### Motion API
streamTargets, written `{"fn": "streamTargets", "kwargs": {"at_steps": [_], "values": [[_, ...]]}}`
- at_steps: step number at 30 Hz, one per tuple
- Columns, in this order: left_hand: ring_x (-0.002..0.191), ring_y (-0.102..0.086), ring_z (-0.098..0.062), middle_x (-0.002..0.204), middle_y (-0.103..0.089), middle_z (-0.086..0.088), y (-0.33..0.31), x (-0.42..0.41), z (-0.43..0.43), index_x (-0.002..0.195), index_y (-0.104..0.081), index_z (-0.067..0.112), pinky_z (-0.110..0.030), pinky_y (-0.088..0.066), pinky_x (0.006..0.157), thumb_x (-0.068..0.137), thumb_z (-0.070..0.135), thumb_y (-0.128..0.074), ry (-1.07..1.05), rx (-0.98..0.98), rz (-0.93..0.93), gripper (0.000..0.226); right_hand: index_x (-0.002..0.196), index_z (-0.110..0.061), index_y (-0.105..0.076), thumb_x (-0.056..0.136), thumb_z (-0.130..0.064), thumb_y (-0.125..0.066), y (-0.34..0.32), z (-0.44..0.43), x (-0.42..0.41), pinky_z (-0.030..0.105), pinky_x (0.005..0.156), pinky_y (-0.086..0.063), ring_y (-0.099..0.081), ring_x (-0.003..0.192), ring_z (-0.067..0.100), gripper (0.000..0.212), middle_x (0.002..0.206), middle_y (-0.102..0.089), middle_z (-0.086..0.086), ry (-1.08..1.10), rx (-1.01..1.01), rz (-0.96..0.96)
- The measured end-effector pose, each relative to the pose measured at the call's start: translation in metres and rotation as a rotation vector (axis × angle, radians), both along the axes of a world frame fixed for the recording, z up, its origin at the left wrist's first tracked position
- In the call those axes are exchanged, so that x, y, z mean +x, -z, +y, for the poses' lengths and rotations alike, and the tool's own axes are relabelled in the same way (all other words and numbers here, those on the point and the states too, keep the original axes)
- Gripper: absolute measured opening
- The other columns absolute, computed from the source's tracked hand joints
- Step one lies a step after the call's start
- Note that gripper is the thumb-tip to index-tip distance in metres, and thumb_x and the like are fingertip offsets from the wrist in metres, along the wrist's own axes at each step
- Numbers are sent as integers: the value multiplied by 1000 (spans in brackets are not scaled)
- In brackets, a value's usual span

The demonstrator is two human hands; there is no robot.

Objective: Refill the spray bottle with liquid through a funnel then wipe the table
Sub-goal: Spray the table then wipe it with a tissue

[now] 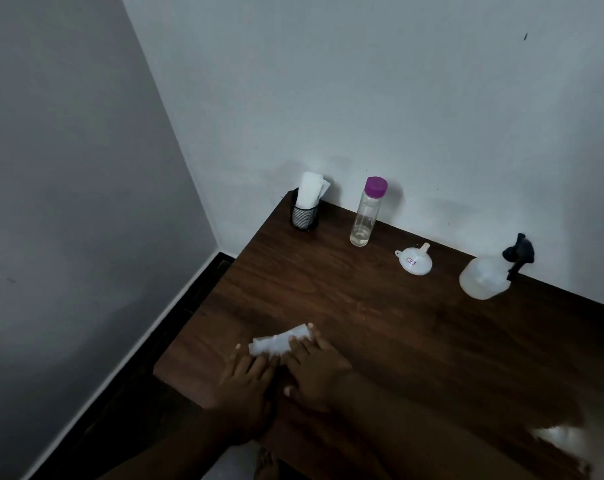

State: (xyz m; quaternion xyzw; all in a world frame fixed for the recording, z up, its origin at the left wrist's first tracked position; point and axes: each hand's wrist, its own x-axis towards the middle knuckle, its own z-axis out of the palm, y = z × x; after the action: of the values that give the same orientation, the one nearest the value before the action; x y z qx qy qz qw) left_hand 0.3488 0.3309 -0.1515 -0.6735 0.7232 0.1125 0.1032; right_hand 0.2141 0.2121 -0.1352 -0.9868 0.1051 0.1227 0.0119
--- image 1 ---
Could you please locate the black mesh cup holder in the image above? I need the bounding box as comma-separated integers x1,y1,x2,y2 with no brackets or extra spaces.
289,188,321,232

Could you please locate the dark wooden table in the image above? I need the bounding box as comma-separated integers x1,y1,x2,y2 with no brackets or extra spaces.
153,190,604,480

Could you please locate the person's right hand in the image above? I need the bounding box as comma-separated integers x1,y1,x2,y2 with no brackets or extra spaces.
283,323,354,413

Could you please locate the black spray head with tube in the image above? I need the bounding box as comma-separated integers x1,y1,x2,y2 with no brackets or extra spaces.
501,233,535,281

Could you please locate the black cup with tissues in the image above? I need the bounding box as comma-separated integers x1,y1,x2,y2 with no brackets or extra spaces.
295,170,332,209

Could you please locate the person's right forearm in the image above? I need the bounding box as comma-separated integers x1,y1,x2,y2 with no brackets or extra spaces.
331,372,538,480

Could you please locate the person's left hand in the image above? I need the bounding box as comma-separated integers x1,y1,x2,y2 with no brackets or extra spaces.
209,343,281,441

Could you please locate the white spray bottle body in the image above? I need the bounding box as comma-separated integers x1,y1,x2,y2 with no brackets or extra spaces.
458,255,512,301

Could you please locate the white tissue sheet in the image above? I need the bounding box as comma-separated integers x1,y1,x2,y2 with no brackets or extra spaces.
247,323,314,359

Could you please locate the white plastic funnel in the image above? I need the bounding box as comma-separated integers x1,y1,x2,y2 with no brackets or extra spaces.
394,242,433,277

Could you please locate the clear plastic water bottle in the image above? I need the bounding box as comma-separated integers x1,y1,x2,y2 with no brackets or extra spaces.
349,192,385,247

